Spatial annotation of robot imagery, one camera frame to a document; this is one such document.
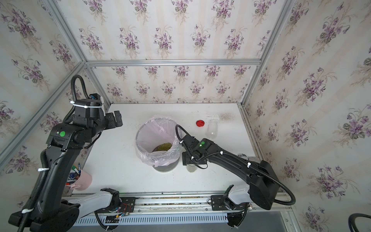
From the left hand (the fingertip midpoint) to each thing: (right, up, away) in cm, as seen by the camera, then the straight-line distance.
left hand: (110, 117), depth 65 cm
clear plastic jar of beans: (+53, -9, +37) cm, 65 cm away
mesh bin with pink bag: (+17, -16, +20) cm, 31 cm away
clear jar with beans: (+38, -31, +20) cm, 53 cm away
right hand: (+38, -25, +15) cm, 48 cm away
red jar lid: (+45, -5, +43) cm, 63 cm away
